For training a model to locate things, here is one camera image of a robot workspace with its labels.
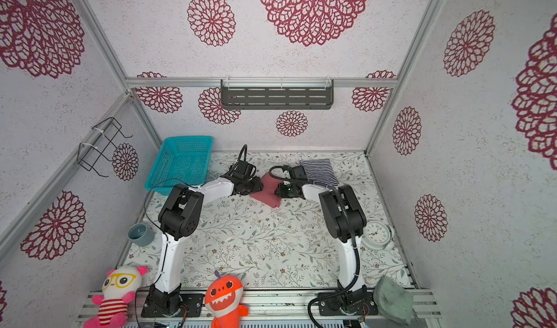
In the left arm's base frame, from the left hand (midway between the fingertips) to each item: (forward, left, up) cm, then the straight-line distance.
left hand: (258, 188), depth 106 cm
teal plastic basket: (+19, +42, +1) cm, 46 cm away
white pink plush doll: (-44, +44, +7) cm, 63 cm away
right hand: (-2, -10, +2) cm, 10 cm away
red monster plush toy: (-49, +8, +9) cm, 50 cm away
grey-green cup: (-24, +47, +2) cm, 53 cm away
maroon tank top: (-5, -6, +3) cm, 9 cm away
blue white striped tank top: (+9, -31, +2) cm, 32 cm away
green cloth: (-49, -48, +2) cm, 69 cm away
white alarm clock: (-27, -48, +6) cm, 56 cm away
